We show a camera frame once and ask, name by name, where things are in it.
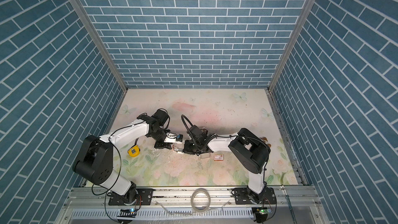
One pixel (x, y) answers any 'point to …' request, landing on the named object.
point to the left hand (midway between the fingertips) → (170, 143)
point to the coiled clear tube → (207, 192)
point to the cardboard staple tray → (204, 155)
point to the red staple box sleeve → (218, 157)
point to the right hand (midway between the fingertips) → (180, 150)
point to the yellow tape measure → (134, 151)
